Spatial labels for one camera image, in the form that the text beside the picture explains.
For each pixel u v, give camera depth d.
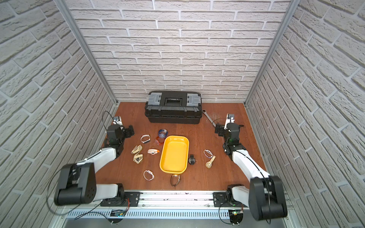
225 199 0.74
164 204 0.74
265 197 0.41
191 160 0.90
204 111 1.13
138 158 0.86
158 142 0.94
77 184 0.42
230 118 0.74
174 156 0.89
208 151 0.89
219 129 0.78
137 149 0.90
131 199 0.73
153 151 0.90
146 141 0.95
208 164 0.85
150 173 0.81
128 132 0.82
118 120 0.77
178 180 0.79
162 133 0.99
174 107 0.95
